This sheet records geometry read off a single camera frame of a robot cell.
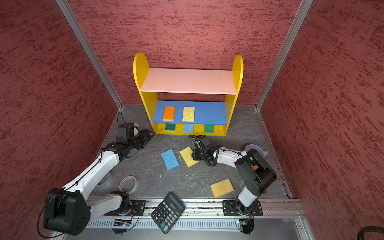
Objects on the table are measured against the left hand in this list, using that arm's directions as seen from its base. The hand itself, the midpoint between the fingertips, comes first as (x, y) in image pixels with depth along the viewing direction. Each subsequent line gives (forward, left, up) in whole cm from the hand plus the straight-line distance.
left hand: (153, 138), depth 84 cm
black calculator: (-35, -11, -12) cm, 38 cm away
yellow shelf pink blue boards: (+38, -18, -7) cm, 42 cm away
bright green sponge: (+16, -34, -12) cm, 39 cm away
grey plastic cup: (0, -59, -8) cm, 59 cm away
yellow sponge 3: (-23, -39, -13) cm, 47 cm away
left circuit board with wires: (-40, +12, -18) cm, 46 cm away
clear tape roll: (-21, +13, -15) cm, 29 cm away
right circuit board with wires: (-39, -50, -16) cm, 66 cm away
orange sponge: (+18, -7, +1) cm, 19 cm away
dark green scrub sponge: (+16, -6, -11) cm, 20 cm away
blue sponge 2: (+16, -19, -12) cm, 27 cm away
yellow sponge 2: (-3, -19, -14) cm, 23 cm away
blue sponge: (-7, -9, -14) cm, 18 cm away
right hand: (-6, -23, -13) cm, 28 cm away
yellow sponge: (+18, -20, +1) cm, 26 cm away
